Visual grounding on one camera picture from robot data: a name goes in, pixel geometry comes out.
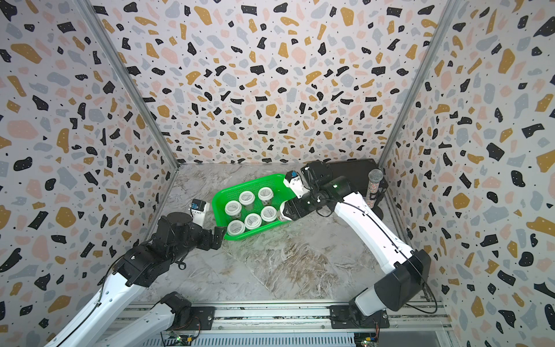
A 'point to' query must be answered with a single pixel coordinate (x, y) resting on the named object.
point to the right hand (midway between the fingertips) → (291, 208)
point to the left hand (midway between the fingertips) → (216, 224)
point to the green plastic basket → (246, 206)
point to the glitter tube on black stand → (377, 185)
